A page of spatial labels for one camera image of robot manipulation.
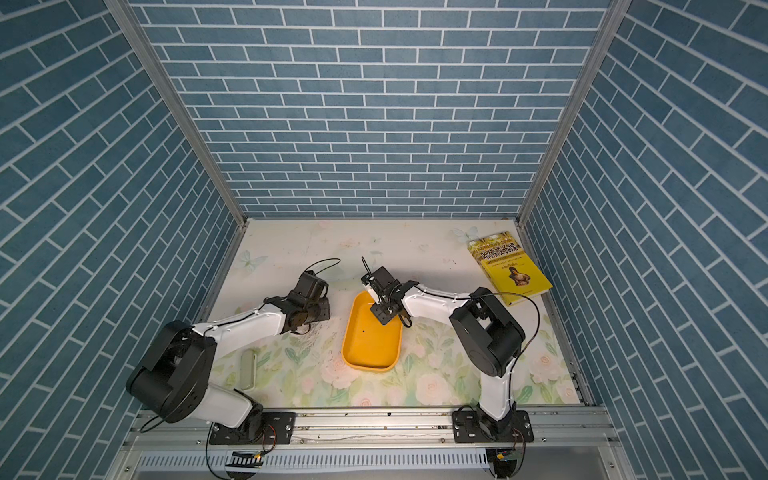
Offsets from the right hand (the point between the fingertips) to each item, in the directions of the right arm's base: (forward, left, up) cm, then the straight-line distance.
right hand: (384, 307), depth 94 cm
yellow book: (+19, -42, +2) cm, 46 cm away
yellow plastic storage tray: (-11, +4, -4) cm, 12 cm away
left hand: (-2, +17, +1) cm, 17 cm away
